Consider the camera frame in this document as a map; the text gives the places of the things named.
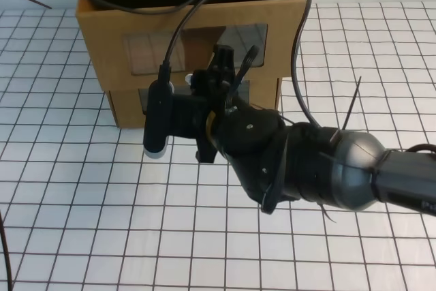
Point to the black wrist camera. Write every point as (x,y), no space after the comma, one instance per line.
(158,113)

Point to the white grid tablecloth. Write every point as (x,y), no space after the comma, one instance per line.
(85,209)

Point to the white plastic handle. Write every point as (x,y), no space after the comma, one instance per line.
(189,79)

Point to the brown cardboard shoebox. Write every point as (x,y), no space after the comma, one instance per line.
(126,49)
(128,106)

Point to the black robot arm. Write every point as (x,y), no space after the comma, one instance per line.
(276,162)

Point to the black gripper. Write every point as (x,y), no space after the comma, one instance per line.
(208,89)

